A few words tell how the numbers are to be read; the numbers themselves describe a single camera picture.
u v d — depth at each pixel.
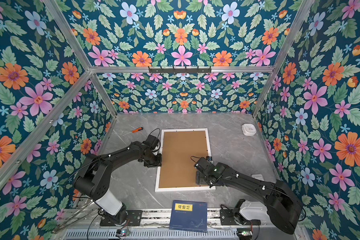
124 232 0.70
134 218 0.73
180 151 0.96
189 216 0.74
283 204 0.41
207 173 0.62
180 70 0.92
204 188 0.77
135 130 1.09
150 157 0.77
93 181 0.46
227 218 0.73
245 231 0.70
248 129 1.07
